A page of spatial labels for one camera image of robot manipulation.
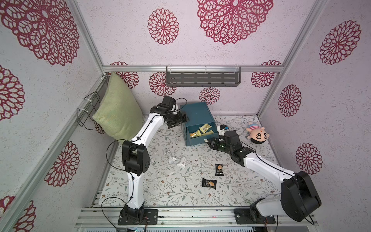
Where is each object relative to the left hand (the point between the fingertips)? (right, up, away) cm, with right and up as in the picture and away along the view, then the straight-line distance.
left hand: (183, 122), depth 90 cm
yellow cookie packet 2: (+7, -7, -4) cm, 11 cm away
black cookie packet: (+15, -36, -6) cm, 39 cm away
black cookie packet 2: (+22, -30, 0) cm, 37 cm away
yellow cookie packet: (+13, -3, 0) cm, 13 cm away
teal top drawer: (+4, -5, 0) cm, 6 cm away
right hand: (+13, -10, -5) cm, 18 cm away
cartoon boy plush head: (+50, -9, +8) cm, 52 cm away
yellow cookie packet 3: (+16, -6, 0) cm, 17 cm away
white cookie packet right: (-1, -27, +2) cm, 27 cm away
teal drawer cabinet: (+9, +5, +2) cm, 11 cm away
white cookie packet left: (-7, -24, +4) cm, 26 cm away
